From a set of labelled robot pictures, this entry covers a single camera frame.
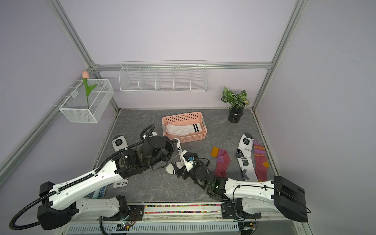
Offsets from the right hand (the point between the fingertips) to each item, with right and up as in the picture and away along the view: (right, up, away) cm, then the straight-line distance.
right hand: (180, 156), depth 72 cm
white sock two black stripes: (-2, +11, +33) cm, 35 cm away
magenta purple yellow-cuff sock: (+25, -8, +18) cm, 32 cm away
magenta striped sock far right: (+49, -8, +17) cm, 52 cm away
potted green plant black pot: (+35, +29, +20) cm, 50 cm away
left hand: (+1, +8, -6) cm, 10 cm away
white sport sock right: (+40, -4, +22) cm, 46 cm away
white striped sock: (-7, -11, +15) cm, 20 cm away
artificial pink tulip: (-54, +36, +12) cm, 66 cm away
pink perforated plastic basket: (+1, +20, +38) cm, 43 cm away
